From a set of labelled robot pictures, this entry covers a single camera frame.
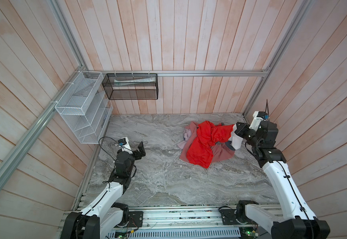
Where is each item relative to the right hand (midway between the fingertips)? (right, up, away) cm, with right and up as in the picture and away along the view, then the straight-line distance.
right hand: (236, 122), depth 75 cm
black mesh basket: (-62, +27, +28) cm, 73 cm away
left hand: (-54, -13, +9) cm, 56 cm away
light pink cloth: (-23, -7, +22) cm, 32 cm away
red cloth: (-8, -15, +17) cm, 24 cm away
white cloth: (+5, -10, +10) cm, 15 cm away
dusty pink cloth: (-3, -17, +15) cm, 23 cm away
